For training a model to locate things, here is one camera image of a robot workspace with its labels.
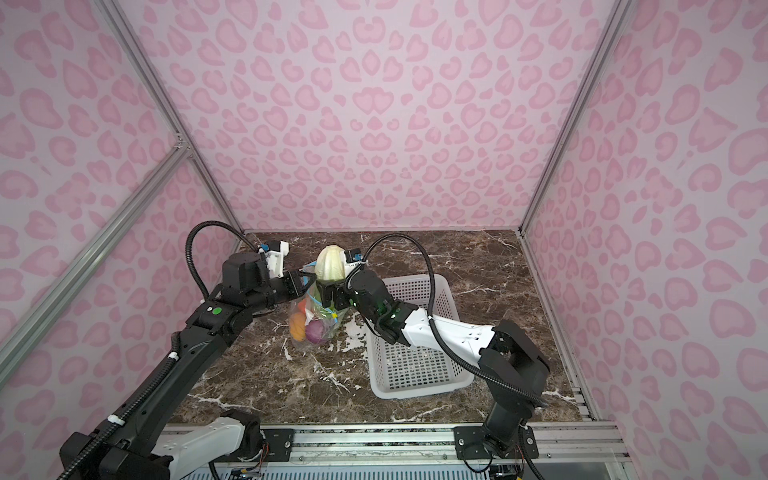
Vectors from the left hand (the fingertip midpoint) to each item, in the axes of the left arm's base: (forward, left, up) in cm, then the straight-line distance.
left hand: (317, 271), depth 73 cm
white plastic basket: (-16, -21, -27) cm, 37 cm away
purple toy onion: (-6, +4, -21) cm, 22 cm away
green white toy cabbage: (+2, -3, 0) cm, 4 cm away
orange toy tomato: (-3, +6, -11) cm, 13 cm away
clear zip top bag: (-10, -4, -6) cm, 12 cm away
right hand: (+1, -3, -4) cm, 5 cm away
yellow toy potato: (-4, +10, -22) cm, 24 cm away
